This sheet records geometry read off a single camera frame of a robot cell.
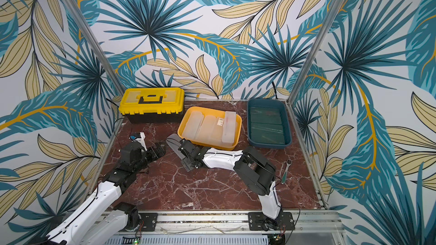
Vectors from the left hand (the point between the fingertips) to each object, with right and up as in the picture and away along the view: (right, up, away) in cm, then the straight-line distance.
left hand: (160, 148), depth 81 cm
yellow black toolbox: (-9, +22, +14) cm, 27 cm away
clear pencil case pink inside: (+34, +9, +18) cm, 40 cm away
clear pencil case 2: (+21, +7, +22) cm, 31 cm away
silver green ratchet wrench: (+66, -9, +9) cm, 67 cm away
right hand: (+14, -7, +10) cm, 18 cm away
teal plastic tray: (+58, +11, +23) cm, 64 cm away
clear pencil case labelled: (+27, +6, +19) cm, 34 cm away
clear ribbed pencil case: (+2, +1, +18) cm, 19 cm away
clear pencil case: (+13, +10, +22) cm, 27 cm away
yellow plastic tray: (+6, +13, +19) cm, 24 cm away
